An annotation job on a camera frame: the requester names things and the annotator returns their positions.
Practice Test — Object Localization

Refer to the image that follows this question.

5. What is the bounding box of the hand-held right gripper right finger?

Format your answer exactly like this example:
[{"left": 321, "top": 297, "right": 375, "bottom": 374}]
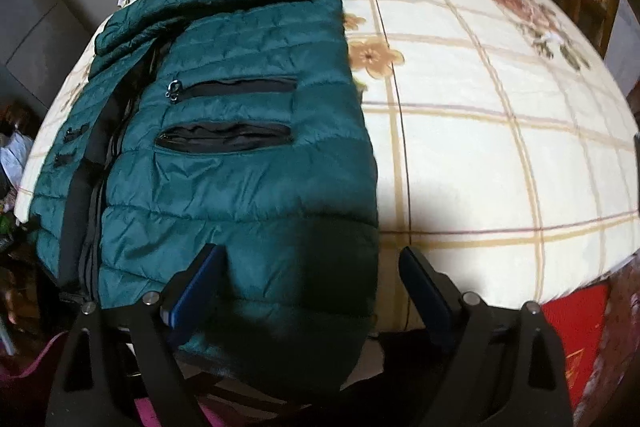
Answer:
[{"left": 398, "top": 246, "right": 573, "bottom": 427}]

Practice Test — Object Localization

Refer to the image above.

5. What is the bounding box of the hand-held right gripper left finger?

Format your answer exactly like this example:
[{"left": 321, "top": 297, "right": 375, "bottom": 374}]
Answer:
[{"left": 44, "top": 243, "right": 228, "bottom": 427}]

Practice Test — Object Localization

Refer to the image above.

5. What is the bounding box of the dark green puffer jacket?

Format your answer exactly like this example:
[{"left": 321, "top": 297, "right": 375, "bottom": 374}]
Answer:
[{"left": 26, "top": 0, "right": 381, "bottom": 403}]

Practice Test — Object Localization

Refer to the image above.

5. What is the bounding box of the red box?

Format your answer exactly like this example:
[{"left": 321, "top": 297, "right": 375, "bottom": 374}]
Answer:
[{"left": 542, "top": 284, "right": 612, "bottom": 410}]

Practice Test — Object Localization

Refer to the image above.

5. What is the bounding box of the cream checked floral bed sheet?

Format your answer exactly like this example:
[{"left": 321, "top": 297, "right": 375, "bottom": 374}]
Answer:
[{"left": 14, "top": 0, "right": 640, "bottom": 338}]

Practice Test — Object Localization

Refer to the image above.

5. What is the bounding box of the pile of colourful clutter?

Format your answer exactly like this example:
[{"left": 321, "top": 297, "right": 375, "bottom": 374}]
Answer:
[{"left": 0, "top": 102, "right": 41, "bottom": 258}]

